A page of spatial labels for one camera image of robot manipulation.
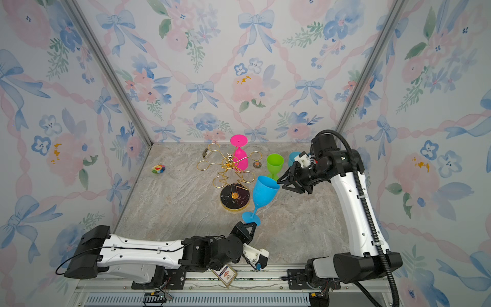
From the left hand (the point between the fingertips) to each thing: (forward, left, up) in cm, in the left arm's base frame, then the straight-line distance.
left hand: (253, 218), depth 67 cm
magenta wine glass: (+22, +5, +8) cm, 24 cm away
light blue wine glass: (+36, -20, -7) cm, 41 cm away
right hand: (+9, -9, +9) cm, 16 cm away
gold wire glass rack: (+20, +9, -19) cm, 29 cm away
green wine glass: (+31, -11, -7) cm, 34 cm away
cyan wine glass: (+5, -4, +11) cm, 13 cm away
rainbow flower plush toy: (+37, +52, -20) cm, 67 cm away
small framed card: (-14, +10, -20) cm, 26 cm away
